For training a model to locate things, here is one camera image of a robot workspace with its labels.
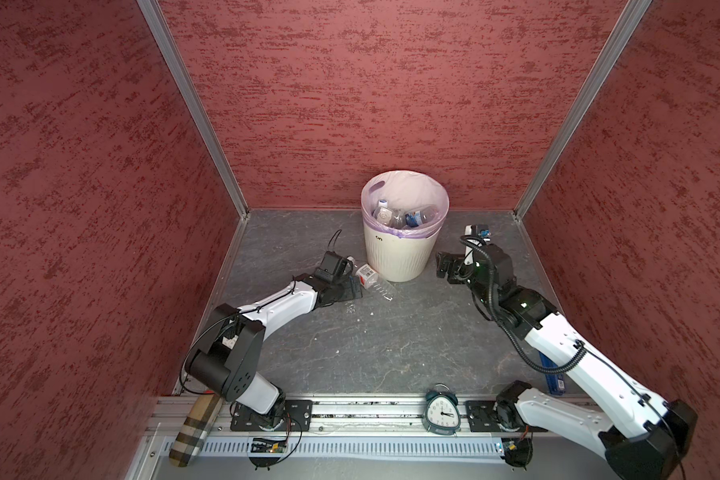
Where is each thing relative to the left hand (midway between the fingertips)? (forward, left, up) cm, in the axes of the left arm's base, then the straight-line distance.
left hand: (347, 295), depth 91 cm
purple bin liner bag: (+30, -18, +17) cm, 39 cm away
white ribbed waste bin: (+26, -18, +9) cm, 34 cm away
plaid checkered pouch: (-35, +34, -2) cm, 49 cm away
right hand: (0, -28, +20) cm, 34 cm away
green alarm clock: (-31, -25, -2) cm, 40 cm away
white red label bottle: (+6, -8, -1) cm, 10 cm away
